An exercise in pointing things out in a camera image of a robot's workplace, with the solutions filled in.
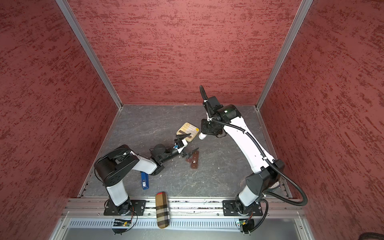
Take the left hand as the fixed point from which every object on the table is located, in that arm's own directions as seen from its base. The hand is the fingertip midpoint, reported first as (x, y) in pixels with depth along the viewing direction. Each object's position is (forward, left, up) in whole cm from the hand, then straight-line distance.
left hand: (194, 141), depth 81 cm
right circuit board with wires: (-37, -27, -17) cm, 49 cm away
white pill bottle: (0, -4, +5) cm, 7 cm away
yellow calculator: (+19, +6, -14) cm, 24 cm away
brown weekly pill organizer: (-4, 0, -15) cm, 15 cm away
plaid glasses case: (-31, +15, -13) cm, 37 cm away
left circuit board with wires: (-38, +35, -20) cm, 55 cm away
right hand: (-1, -6, +8) cm, 10 cm away
